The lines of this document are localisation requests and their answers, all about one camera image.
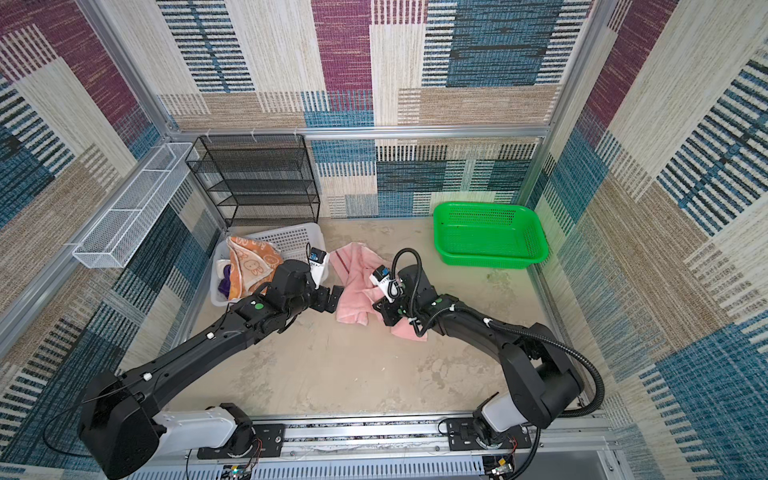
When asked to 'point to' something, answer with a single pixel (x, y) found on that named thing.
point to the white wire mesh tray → (115, 239)
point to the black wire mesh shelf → (257, 180)
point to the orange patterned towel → (252, 267)
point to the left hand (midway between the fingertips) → (328, 278)
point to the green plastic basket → (488, 235)
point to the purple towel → (224, 284)
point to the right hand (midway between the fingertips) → (378, 309)
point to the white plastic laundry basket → (291, 242)
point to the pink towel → (353, 264)
